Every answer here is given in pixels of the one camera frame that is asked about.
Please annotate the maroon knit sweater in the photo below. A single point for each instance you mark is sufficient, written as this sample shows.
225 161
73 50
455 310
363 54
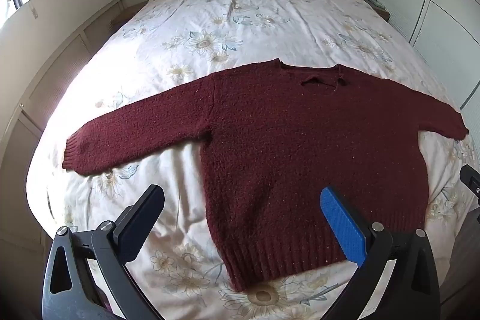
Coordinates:
292 140

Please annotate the white wardrobe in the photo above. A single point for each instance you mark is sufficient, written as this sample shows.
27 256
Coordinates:
431 5

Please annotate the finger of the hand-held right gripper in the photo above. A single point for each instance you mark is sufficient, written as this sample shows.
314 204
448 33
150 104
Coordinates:
471 181

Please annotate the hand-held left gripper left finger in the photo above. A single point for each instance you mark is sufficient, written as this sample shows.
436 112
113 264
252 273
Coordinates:
145 215

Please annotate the white floral duvet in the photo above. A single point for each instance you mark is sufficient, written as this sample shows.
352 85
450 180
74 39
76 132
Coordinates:
225 24

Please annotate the wooden nightstand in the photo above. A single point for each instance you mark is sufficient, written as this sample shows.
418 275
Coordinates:
379 10

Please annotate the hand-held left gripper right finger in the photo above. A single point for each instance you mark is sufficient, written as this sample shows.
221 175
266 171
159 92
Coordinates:
343 226

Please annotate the cream low cabinet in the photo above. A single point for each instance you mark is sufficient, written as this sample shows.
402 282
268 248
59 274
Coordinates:
56 80

